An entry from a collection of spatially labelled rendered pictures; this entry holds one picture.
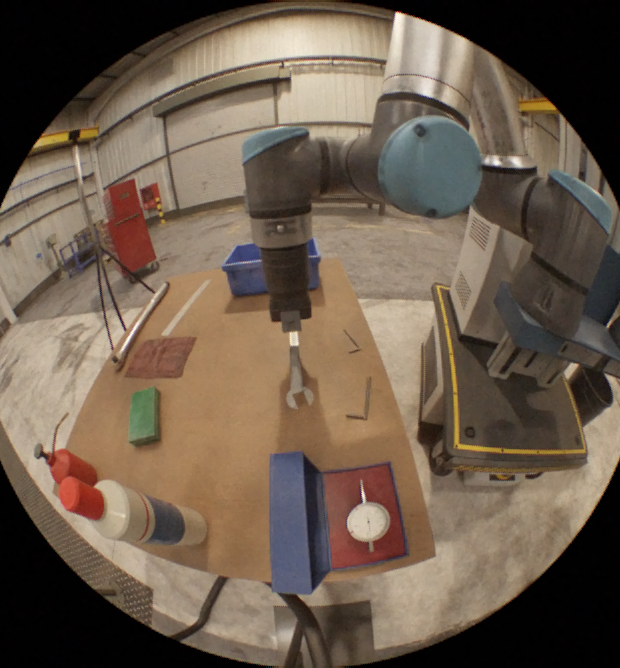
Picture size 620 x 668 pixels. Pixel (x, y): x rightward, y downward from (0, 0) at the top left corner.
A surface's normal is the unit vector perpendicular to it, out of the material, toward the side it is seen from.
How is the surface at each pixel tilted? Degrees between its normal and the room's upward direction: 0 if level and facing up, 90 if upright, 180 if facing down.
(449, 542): 0
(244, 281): 90
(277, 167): 90
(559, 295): 70
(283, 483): 10
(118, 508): 42
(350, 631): 0
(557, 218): 90
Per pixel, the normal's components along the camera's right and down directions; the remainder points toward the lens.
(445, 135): 0.15, 0.71
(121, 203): 0.84, 0.33
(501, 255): -0.35, 0.63
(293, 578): -0.22, -0.72
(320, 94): -0.05, 0.66
